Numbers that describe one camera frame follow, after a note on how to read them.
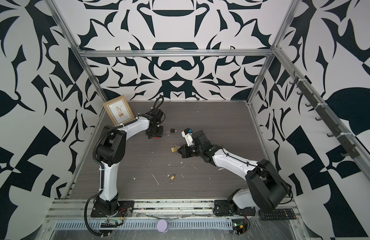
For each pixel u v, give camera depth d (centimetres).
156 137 92
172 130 102
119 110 102
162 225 64
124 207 74
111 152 55
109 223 69
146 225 65
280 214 72
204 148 66
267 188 43
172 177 85
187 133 77
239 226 71
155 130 85
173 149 94
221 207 74
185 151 73
